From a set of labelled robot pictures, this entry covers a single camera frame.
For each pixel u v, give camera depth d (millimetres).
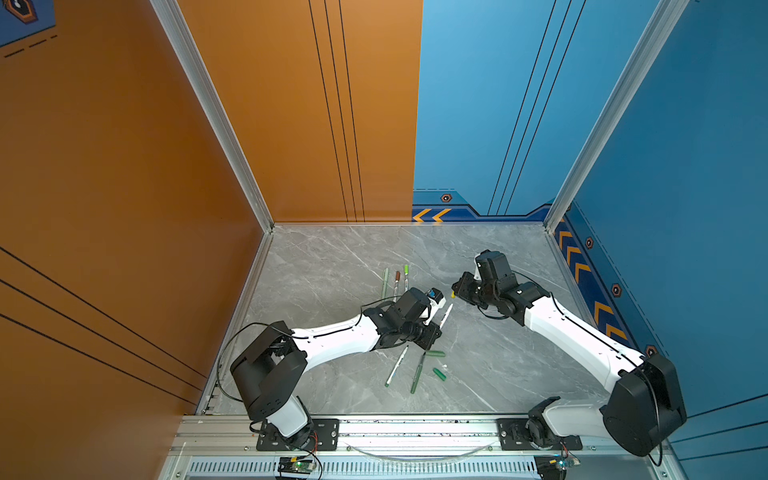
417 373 831
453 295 743
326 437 733
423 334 716
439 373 828
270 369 443
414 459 707
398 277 1035
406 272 1052
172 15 696
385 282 1023
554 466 706
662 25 711
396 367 842
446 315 809
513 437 725
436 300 740
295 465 708
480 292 690
